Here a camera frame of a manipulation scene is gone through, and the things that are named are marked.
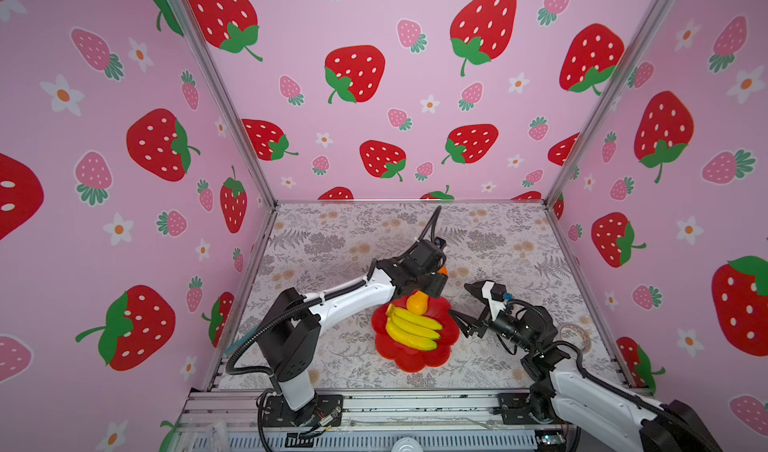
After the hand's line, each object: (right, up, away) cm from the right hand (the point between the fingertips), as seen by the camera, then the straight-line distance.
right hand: (458, 299), depth 75 cm
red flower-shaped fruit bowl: (-3, -7, +13) cm, 15 cm away
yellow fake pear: (-10, -4, +11) cm, 15 cm away
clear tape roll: (+37, -14, +11) cm, 41 cm away
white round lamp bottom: (-14, -30, -10) cm, 35 cm away
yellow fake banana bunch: (-11, -11, +9) cm, 18 cm away
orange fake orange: (-4, +7, +1) cm, 8 cm away
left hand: (-4, +4, +9) cm, 10 cm away
